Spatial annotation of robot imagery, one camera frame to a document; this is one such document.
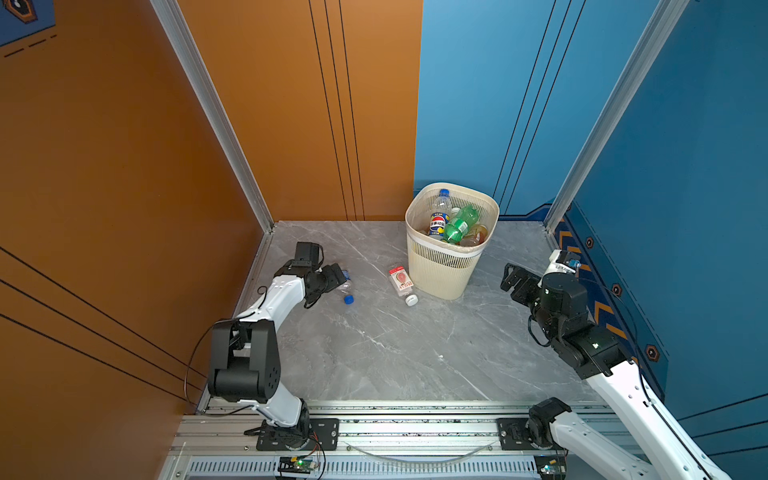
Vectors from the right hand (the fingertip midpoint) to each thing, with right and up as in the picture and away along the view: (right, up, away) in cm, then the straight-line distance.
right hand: (516, 272), depth 72 cm
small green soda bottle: (-11, +13, +9) cm, 19 cm away
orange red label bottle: (-6, +10, +11) cm, 16 cm away
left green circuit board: (-53, -46, -1) cm, 70 cm away
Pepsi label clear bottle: (-16, +16, +15) cm, 27 cm away
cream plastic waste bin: (-16, 0, +12) cm, 20 cm away
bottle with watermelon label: (-27, -6, +25) cm, 37 cm away
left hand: (-48, -4, +22) cm, 53 cm away
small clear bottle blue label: (-45, -7, +25) cm, 52 cm away
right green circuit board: (+8, -46, -1) cm, 47 cm away
